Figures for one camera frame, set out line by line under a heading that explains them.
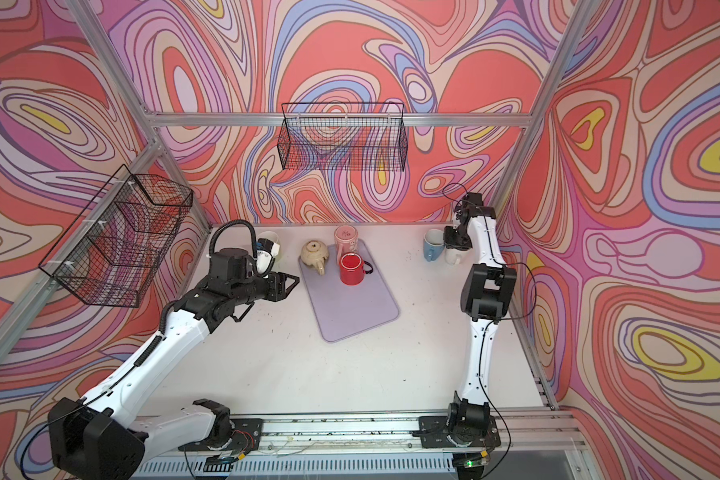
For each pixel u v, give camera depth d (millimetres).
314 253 1011
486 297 637
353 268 972
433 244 1013
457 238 892
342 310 969
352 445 733
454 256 1013
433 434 728
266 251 679
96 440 371
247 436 722
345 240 1011
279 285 678
